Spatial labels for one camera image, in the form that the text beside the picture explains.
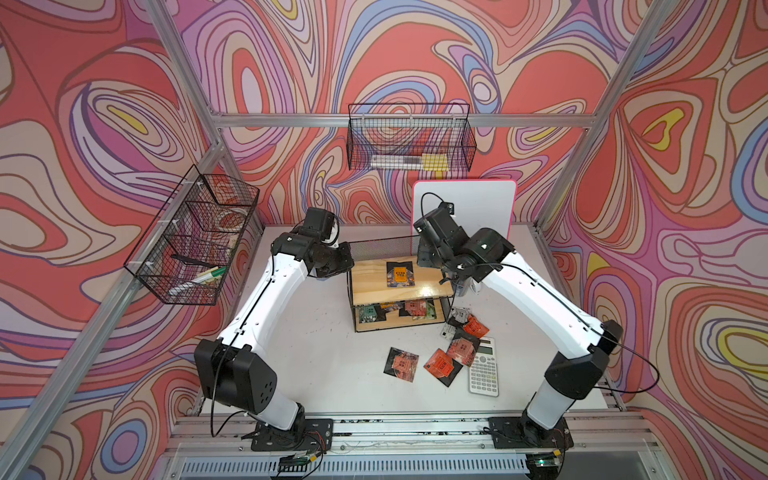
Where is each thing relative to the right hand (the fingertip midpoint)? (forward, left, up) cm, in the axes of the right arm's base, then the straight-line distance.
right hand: (431, 258), depth 73 cm
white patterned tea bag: (-2, -12, -27) cm, 30 cm away
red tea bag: (-6, -15, -28) cm, 32 cm away
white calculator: (-20, -15, -28) cm, 37 cm away
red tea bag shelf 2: (-13, -10, -28) cm, 32 cm away
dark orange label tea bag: (+4, +7, -11) cm, 14 cm away
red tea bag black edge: (-16, +8, -28) cm, 33 cm away
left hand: (+4, +20, -5) cm, 21 cm away
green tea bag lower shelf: (-1, +18, -26) cm, 32 cm away
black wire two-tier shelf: (0, +10, -13) cm, 17 cm away
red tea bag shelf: (+1, +2, -26) cm, 26 cm away
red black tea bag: (-17, -4, -29) cm, 34 cm away
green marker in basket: (-3, +54, +1) cm, 54 cm away
